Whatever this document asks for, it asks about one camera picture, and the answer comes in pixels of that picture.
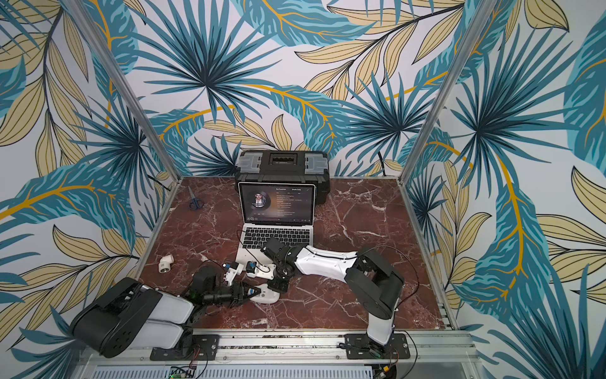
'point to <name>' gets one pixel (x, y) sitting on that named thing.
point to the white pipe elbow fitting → (164, 264)
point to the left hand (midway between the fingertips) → (258, 296)
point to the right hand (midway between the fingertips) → (271, 282)
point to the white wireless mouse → (267, 295)
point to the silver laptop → (285, 212)
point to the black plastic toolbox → (286, 166)
